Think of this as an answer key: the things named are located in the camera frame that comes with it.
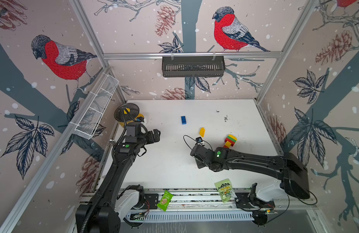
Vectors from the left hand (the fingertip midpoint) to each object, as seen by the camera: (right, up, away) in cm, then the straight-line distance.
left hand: (155, 130), depth 81 cm
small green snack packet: (+7, -35, -8) cm, 37 cm away
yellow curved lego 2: (+50, -7, +16) cm, 53 cm away
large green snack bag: (+39, -31, -4) cm, 50 cm away
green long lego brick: (+48, -8, +14) cm, 51 cm away
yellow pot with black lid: (-22, +10, +17) cm, 30 cm away
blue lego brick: (+16, +4, +24) cm, 29 cm away
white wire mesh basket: (-38, +6, +1) cm, 39 cm away
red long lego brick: (+48, -10, +12) cm, 51 cm away
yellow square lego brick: (+45, -11, +11) cm, 48 cm away
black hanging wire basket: (+23, +44, +22) cm, 55 cm away
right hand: (+25, -16, 0) cm, 29 cm away
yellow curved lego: (+30, -3, +19) cm, 35 cm away
